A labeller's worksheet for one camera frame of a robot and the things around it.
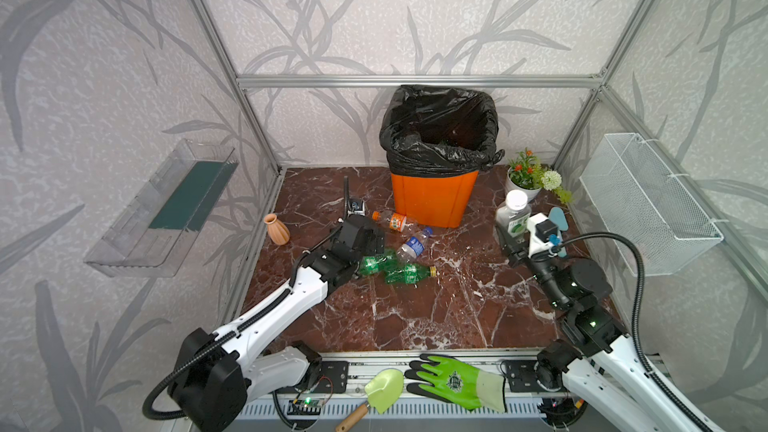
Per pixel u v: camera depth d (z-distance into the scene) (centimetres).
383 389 72
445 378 72
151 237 64
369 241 61
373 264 89
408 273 87
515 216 61
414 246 94
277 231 93
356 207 70
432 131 102
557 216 105
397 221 99
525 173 99
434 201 108
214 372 38
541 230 52
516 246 59
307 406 72
